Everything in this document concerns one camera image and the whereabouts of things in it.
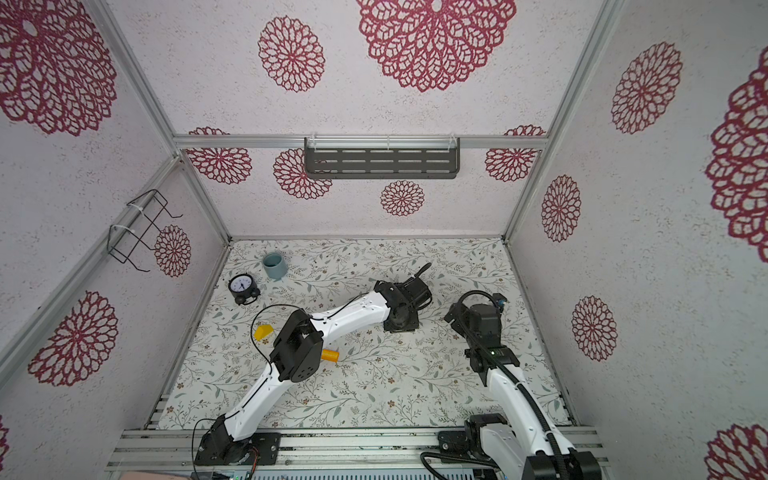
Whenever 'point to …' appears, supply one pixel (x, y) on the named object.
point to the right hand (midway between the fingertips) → (464, 309)
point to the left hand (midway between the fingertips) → (407, 329)
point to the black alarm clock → (244, 289)
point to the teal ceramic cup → (275, 266)
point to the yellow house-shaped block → (262, 331)
